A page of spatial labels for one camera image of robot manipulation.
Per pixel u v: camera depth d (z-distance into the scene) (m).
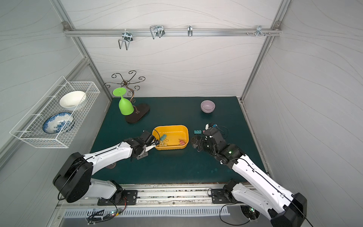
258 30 0.77
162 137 0.96
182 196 0.75
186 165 0.88
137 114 1.08
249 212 0.72
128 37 0.78
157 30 0.75
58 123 0.65
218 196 0.73
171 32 0.79
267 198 0.43
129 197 0.74
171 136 0.98
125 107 0.84
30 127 0.57
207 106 1.12
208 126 0.70
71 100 0.73
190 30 0.72
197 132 0.98
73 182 0.42
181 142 0.91
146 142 0.70
